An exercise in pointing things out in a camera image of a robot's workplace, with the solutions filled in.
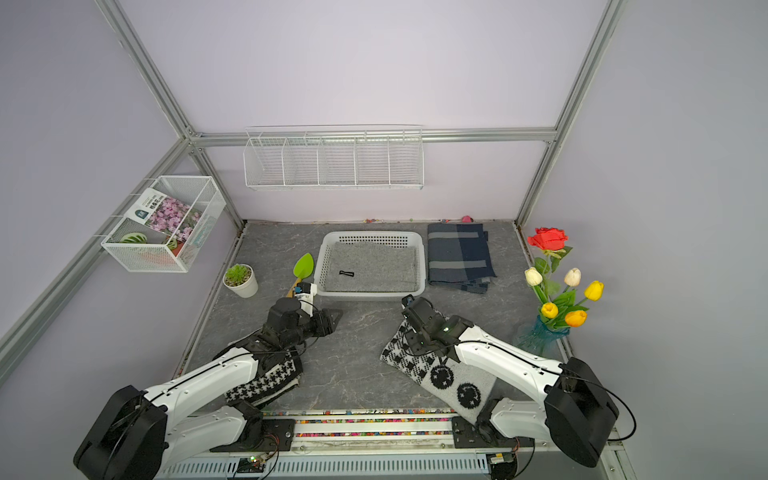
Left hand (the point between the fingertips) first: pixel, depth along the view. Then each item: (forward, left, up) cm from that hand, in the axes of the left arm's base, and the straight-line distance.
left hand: (336, 314), depth 84 cm
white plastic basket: (+28, -25, -1) cm, 37 cm away
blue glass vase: (-14, -50, +8) cm, 53 cm away
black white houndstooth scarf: (-16, +18, -7) cm, 25 cm away
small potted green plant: (+16, +31, -2) cm, 35 cm away
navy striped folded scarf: (+24, -42, -8) cm, 49 cm away
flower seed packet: (+19, +42, +26) cm, 53 cm away
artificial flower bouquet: (-12, -52, +19) cm, 57 cm away
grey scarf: (+20, -10, -6) cm, 23 cm away
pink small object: (+46, -50, -11) cm, 69 cm away
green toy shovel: (+24, +15, -10) cm, 30 cm away
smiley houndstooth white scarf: (-21, -32, -6) cm, 39 cm away
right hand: (-6, -23, -3) cm, 24 cm away
